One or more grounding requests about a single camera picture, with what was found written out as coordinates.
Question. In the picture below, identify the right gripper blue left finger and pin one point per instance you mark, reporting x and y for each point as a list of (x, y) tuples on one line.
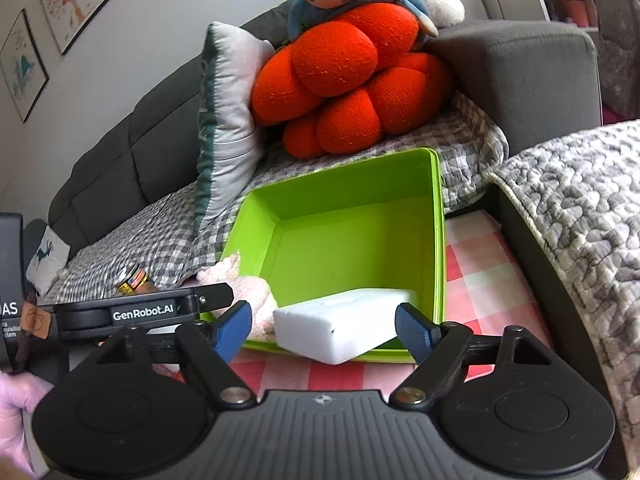
[(205, 352)]

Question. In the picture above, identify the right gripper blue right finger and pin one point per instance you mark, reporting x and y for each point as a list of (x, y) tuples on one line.
[(439, 351)]

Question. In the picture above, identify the white foam block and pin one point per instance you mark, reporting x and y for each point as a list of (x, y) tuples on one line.
[(338, 328)]

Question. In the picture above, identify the left hand pink glove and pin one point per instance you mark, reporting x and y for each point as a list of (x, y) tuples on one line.
[(19, 393)]

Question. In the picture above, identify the pink plush toy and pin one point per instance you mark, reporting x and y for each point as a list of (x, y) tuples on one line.
[(250, 288)]

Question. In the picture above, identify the pink checkered tablecloth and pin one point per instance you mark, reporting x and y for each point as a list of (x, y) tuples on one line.
[(486, 290)]

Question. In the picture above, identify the small deer cushion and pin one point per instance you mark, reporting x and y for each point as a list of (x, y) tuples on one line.
[(47, 262)]

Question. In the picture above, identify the yellow drink can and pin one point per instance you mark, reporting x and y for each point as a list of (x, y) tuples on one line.
[(134, 280)]

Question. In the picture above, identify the grey checkered sofa blanket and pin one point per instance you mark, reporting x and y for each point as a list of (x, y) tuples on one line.
[(165, 241)]

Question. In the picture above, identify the green plastic bin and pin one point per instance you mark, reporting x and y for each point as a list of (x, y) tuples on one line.
[(376, 223)]

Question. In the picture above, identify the green white throw pillow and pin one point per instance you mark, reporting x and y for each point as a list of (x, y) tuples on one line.
[(229, 138)]

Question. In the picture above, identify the grey patterned quilt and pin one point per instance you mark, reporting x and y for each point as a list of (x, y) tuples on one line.
[(579, 197)]

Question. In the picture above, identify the orange pumpkin cushion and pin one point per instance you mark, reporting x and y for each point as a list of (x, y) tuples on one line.
[(344, 84)]

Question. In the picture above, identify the grey sofa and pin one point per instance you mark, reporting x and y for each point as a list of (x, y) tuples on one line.
[(536, 80)]

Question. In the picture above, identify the white fluffy ball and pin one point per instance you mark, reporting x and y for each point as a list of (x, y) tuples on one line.
[(446, 13)]

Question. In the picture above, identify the grey backpack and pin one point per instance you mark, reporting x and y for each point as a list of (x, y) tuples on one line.
[(618, 55)]

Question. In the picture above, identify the blue bird picture frame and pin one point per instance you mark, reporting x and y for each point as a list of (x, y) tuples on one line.
[(22, 67)]

